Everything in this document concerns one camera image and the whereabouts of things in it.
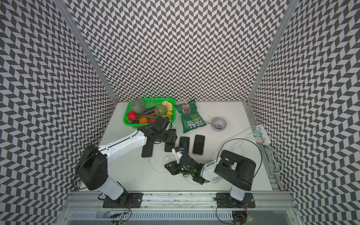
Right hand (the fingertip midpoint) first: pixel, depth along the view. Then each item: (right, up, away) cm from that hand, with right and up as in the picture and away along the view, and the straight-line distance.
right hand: (165, 169), depth 81 cm
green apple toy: (-8, +35, +24) cm, 43 cm away
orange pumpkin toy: (-19, +28, +18) cm, 38 cm away
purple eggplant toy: (-14, +35, +24) cm, 45 cm away
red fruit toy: (-27, +31, +18) cm, 44 cm away
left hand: (+3, +17, +5) cm, 18 cm away
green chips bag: (+16, +27, +20) cm, 37 cm away
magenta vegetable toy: (-13, +27, +18) cm, 35 cm away
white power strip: (+67, +22, +20) cm, 73 cm away
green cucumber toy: (-18, +31, +22) cm, 42 cm away
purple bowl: (+35, +25, +20) cm, 47 cm away
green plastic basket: (-16, +41, +24) cm, 50 cm away
